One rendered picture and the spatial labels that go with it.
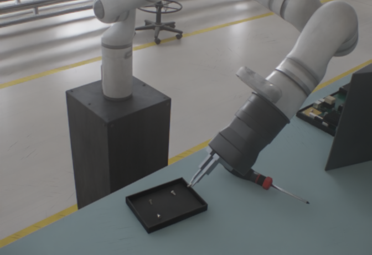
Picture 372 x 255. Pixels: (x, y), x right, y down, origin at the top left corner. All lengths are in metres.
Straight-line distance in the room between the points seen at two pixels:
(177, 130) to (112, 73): 1.51
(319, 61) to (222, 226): 0.30
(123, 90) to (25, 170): 1.28
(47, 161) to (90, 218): 1.82
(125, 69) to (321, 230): 0.77
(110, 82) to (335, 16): 0.77
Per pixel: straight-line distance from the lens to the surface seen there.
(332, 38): 0.68
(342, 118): 0.78
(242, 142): 0.66
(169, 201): 0.71
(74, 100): 1.33
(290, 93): 0.66
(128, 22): 1.23
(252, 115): 0.66
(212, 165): 0.66
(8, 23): 4.26
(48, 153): 2.55
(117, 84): 1.27
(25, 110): 3.01
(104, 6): 1.17
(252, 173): 0.76
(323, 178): 0.82
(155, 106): 1.28
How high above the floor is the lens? 1.48
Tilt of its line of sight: 32 degrees down
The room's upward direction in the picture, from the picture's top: 4 degrees clockwise
